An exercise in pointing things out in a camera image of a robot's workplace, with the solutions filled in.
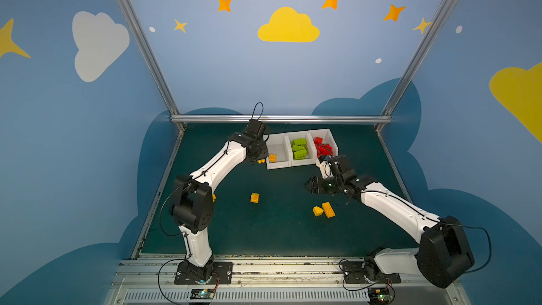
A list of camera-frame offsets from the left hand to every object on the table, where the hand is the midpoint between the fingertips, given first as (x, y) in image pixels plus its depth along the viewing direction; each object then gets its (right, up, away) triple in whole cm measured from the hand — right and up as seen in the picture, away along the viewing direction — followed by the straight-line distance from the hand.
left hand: (266, 152), depth 90 cm
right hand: (+20, -12, -4) cm, 24 cm away
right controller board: (+40, -49, -19) cm, 66 cm away
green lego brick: (+17, +5, +21) cm, 28 cm away
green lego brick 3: (+17, -1, +14) cm, 22 cm away
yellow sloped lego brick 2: (-5, -21, +3) cm, 21 cm away
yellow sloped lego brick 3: (+22, -25, -2) cm, 33 cm away
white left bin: (+7, +3, +22) cm, 23 cm away
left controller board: (-21, -48, -19) cm, 56 cm away
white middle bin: (+20, -5, +14) cm, 25 cm away
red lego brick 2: (+29, +1, +18) cm, 34 cm away
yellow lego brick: (-24, -20, +3) cm, 31 cm away
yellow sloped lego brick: (+3, -3, +17) cm, 18 cm away
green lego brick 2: (+16, +2, +18) cm, 24 cm away
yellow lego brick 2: (+27, -25, 0) cm, 37 cm away
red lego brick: (+27, +6, +23) cm, 36 cm away
